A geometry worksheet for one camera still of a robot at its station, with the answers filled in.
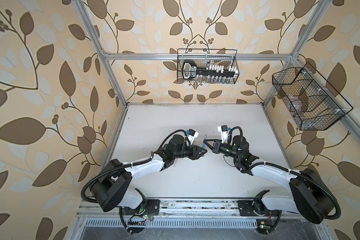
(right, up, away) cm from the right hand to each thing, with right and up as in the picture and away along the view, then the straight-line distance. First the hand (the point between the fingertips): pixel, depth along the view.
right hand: (204, 142), depth 79 cm
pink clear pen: (-15, -7, -12) cm, 20 cm away
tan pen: (0, -2, 0) cm, 2 cm away
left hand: (+1, -4, -2) cm, 4 cm away
